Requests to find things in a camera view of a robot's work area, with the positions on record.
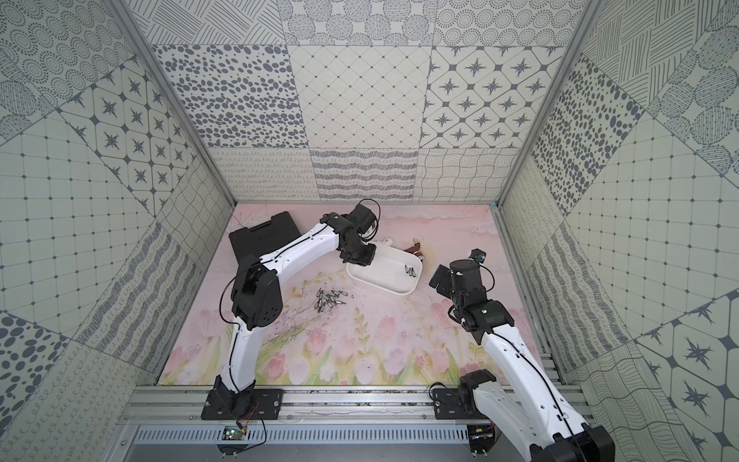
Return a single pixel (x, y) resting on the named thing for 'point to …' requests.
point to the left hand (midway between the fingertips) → (371, 257)
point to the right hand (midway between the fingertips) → (451, 279)
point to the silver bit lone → (413, 271)
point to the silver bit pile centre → (329, 297)
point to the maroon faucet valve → (415, 249)
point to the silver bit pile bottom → (319, 305)
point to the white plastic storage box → (387, 269)
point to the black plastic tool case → (265, 238)
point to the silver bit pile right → (336, 294)
